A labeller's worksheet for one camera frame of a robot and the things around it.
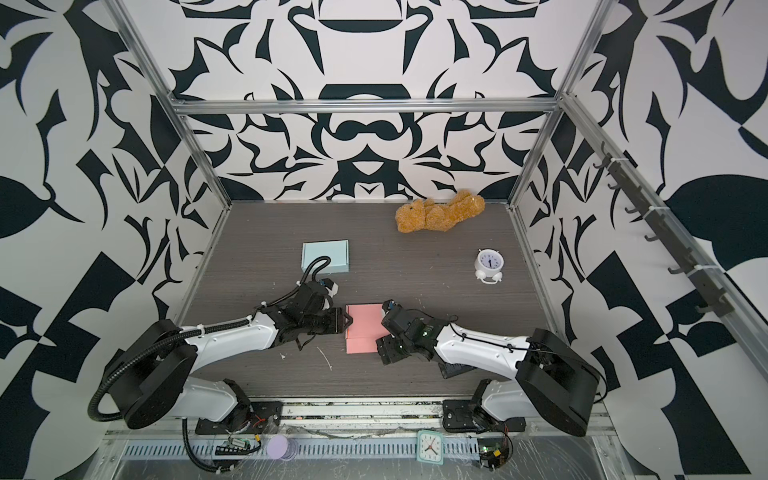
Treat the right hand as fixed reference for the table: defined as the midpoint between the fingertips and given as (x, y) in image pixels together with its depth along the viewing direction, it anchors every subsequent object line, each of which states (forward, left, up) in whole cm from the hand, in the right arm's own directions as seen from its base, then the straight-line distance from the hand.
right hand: (389, 344), depth 84 cm
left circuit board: (-23, +37, -3) cm, 43 cm away
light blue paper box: (+31, +17, +2) cm, 35 cm away
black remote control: (-6, -16, -2) cm, 17 cm away
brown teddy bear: (+42, -14, +7) cm, 45 cm away
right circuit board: (-24, -24, -3) cm, 34 cm away
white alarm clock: (+26, -33, 0) cm, 43 cm away
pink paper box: (+4, +7, +2) cm, 8 cm away
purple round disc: (-24, +23, +7) cm, 34 cm away
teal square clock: (-23, -9, +1) cm, 25 cm away
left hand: (+7, +11, +3) cm, 13 cm away
